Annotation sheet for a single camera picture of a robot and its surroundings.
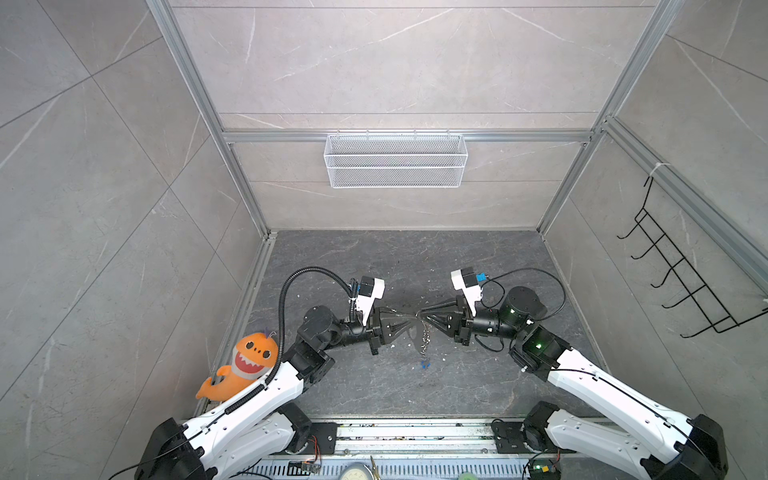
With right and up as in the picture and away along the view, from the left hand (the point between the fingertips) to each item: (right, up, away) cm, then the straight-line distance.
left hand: (415, 318), depth 59 cm
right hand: (+2, 0, +3) cm, 3 cm away
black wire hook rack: (+62, +5, +4) cm, 62 cm away
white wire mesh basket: (-3, +46, +42) cm, 62 cm away
